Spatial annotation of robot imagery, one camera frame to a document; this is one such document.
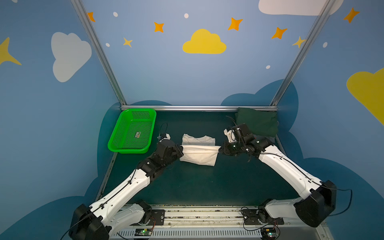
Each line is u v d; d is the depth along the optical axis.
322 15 0.72
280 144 1.11
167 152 0.59
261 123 1.04
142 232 0.71
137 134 1.08
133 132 1.08
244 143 0.58
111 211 0.41
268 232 0.73
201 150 0.79
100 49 0.83
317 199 0.39
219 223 0.73
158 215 0.75
